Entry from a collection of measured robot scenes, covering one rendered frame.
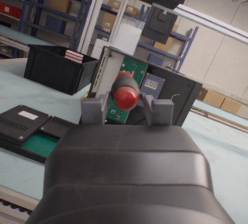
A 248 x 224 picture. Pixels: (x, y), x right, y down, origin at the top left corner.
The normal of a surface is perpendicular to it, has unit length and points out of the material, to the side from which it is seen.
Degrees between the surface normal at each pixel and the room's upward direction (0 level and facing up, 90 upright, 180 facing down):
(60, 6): 90
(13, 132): 0
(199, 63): 90
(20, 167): 0
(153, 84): 90
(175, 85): 90
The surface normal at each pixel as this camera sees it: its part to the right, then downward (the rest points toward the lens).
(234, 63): -0.07, 0.27
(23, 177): 0.35, -0.90
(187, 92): -0.36, 0.14
